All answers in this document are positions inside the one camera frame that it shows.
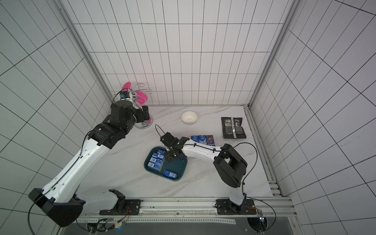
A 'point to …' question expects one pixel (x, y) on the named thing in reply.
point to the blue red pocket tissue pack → (210, 140)
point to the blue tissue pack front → (170, 174)
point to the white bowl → (189, 117)
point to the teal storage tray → (175, 170)
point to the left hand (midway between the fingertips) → (138, 111)
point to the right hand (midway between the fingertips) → (165, 157)
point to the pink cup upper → (127, 85)
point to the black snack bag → (232, 128)
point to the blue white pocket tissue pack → (202, 139)
